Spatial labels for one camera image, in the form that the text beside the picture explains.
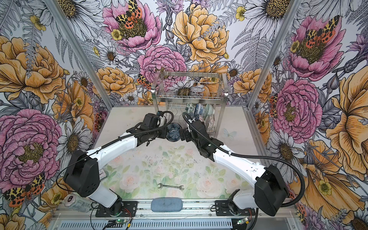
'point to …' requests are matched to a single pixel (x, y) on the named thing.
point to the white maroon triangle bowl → (212, 122)
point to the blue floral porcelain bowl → (199, 110)
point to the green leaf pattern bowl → (189, 107)
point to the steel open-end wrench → (161, 186)
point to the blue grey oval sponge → (166, 204)
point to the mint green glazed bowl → (209, 110)
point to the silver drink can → (77, 202)
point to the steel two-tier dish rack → (202, 95)
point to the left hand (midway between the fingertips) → (166, 133)
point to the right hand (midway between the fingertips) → (189, 129)
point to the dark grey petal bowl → (173, 132)
